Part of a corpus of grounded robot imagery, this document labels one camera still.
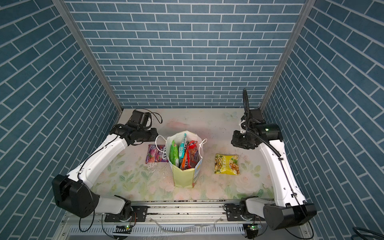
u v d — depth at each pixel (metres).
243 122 0.57
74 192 0.39
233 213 0.74
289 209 0.37
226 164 0.89
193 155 0.83
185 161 0.72
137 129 0.59
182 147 0.74
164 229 0.71
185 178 0.72
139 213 0.74
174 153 0.75
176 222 0.72
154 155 0.91
